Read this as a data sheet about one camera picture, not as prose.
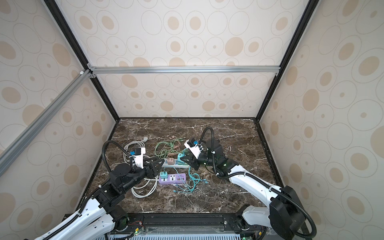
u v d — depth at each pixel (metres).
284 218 0.40
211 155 0.58
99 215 0.51
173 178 0.85
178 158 0.73
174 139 1.06
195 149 0.66
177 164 0.92
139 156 0.63
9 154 0.51
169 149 1.00
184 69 0.89
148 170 0.62
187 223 0.75
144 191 0.85
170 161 0.87
